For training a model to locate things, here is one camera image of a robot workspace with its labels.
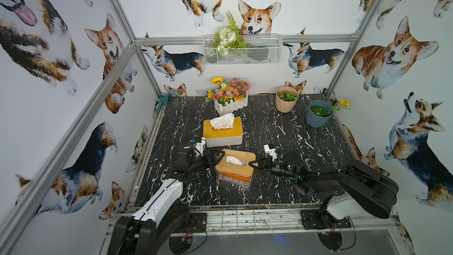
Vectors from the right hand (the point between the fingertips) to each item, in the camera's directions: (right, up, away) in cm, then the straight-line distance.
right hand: (252, 159), depth 76 cm
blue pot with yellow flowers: (+42, +20, +28) cm, 54 cm away
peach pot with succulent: (+22, +29, +27) cm, 45 cm away
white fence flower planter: (-11, +29, +26) cm, 41 cm away
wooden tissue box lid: (-7, -3, +4) cm, 8 cm away
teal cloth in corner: (-57, +30, +45) cm, 79 cm away
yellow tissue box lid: (-21, +9, +17) cm, 28 cm away
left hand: (-15, +2, +7) cm, 17 cm away
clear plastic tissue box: (-8, -10, +3) cm, 13 cm away
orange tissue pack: (-8, -8, +2) cm, 11 cm away
